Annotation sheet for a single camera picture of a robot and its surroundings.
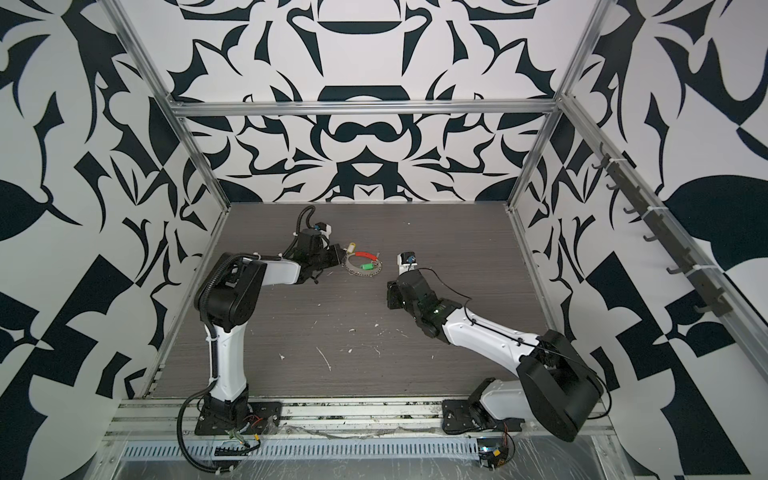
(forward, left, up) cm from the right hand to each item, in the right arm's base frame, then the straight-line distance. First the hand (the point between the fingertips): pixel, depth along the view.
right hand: (392, 282), depth 85 cm
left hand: (+19, +14, -7) cm, 25 cm away
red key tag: (+18, +9, -12) cm, 23 cm away
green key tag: (+13, +8, -12) cm, 19 cm away
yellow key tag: (+20, +14, -11) cm, 27 cm away
